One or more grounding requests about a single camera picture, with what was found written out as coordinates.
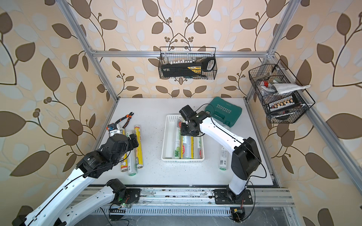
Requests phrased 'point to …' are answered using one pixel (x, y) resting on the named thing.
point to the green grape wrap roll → (177, 139)
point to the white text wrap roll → (223, 158)
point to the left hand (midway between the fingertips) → (129, 137)
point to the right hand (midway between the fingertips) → (184, 132)
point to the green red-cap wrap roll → (186, 147)
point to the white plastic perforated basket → (168, 143)
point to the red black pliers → (129, 116)
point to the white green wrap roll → (199, 147)
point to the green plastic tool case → (220, 108)
